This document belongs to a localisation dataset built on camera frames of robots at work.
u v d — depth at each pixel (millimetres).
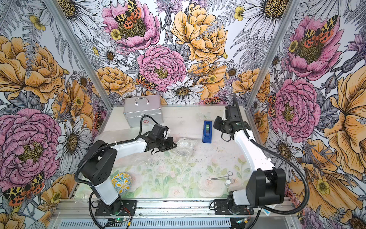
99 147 502
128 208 736
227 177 852
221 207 736
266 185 413
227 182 789
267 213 729
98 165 477
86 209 757
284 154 815
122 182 814
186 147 916
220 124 759
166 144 814
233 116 642
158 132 749
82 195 778
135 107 1001
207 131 995
